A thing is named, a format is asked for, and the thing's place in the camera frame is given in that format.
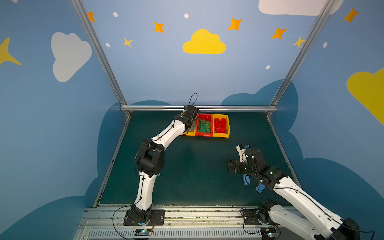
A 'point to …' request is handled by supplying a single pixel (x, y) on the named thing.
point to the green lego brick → (204, 127)
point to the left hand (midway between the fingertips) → (191, 124)
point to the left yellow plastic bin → (191, 133)
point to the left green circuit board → (143, 232)
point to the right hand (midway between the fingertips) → (231, 161)
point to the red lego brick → (220, 126)
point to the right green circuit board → (268, 232)
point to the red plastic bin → (207, 117)
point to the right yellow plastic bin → (228, 127)
